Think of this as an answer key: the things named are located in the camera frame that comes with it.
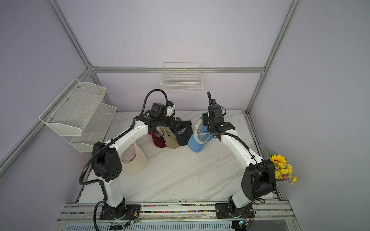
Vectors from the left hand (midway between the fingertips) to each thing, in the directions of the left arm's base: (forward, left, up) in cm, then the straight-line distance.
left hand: (175, 121), depth 89 cm
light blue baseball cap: (+1, -17, -19) cm, 26 cm away
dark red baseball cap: (-3, +13, -15) cm, 20 cm away
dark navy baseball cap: (-2, -5, -16) cm, 17 cm away
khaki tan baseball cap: (-4, +4, -15) cm, 16 cm away
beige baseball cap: (-19, +26, -15) cm, 36 cm away
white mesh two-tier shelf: (-4, +53, +11) cm, 54 cm away
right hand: (0, -22, +4) cm, 23 cm away
